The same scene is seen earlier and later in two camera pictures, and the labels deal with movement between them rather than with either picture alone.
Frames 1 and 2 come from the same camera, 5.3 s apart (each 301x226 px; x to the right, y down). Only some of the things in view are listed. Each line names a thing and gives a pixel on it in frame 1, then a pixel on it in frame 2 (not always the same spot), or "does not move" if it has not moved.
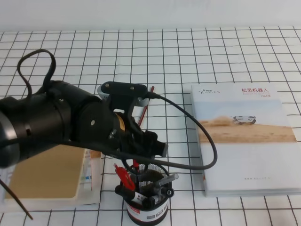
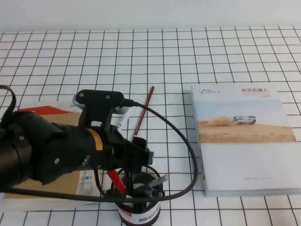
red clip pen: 124,176 to 115,178
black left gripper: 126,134 to 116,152
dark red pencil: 145,110 does not move
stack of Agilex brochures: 254,129 does not move
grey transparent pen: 169,178 to 162,179
